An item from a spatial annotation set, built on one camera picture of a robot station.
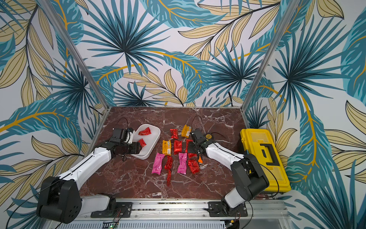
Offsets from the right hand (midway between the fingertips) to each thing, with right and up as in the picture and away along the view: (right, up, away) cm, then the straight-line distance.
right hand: (190, 147), depth 91 cm
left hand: (-33, -1, -5) cm, 33 cm away
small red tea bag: (-13, -8, -4) cm, 16 cm away
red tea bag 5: (+2, -11, -4) cm, 12 cm away
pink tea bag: (-20, -12, -6) cm, 24 cm away
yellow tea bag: (-3, +10, +11) cm, 15 cm away
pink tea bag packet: (-5, -12, -6) cm, 14 cm away
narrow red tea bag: (+1, -7, -1) cm, 7 cm away
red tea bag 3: (-11, +8, +9) cm, 16 cm away
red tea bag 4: (-8, -1, +3) cm, 9 cm away
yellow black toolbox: (+38, +4, -11) cm, 40 cm away
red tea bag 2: (-33, +2, +7) cm, 34 cm away
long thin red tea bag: (-13, -15, -9) cm, 22 cm away
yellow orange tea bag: (-16, -1, +2) cm, 16 cm away
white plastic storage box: (-27, +4, +7) cm, 28 cm away
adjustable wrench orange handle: (+6, -8, -1) cm, 10 cm away
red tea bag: (-31, +9, +10) cm, 33 cm away
